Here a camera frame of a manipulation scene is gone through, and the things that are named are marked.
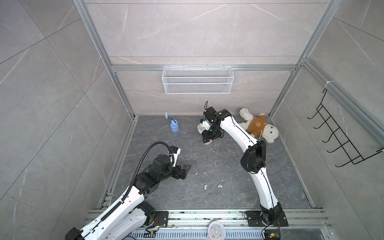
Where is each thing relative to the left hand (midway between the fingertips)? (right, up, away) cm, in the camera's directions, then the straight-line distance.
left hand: (183, 160), depth 76 cm
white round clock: (+16, -31, -8) cm, 36 cm away
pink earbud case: (+15, +8, +11) cm, 20 cm away
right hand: (+15, +11, +17) cm, 25 cm away
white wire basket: (+8, +50, +24) cm, 56 cm away
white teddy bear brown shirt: (+50, +18, +27) cm, 60 cm away
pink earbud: (+12, -16, +7) cm, 22 cm away
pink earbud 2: (+20, -16, +7) cm, 27 cm away
